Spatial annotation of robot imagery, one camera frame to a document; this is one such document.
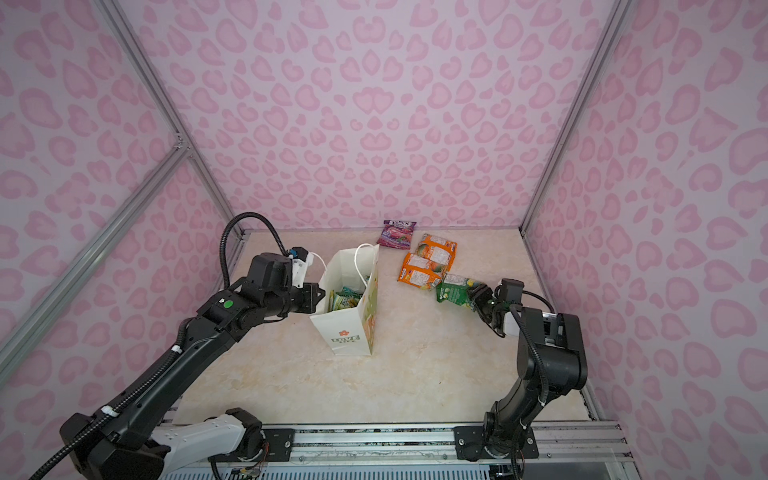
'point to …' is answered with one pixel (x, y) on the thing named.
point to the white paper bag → (346, 317)
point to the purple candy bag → (397, 234)
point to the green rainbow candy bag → (455, 288)
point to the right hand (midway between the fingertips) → (472, 292)
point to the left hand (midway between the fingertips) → (327, 291)
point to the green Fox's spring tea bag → (343, 299)
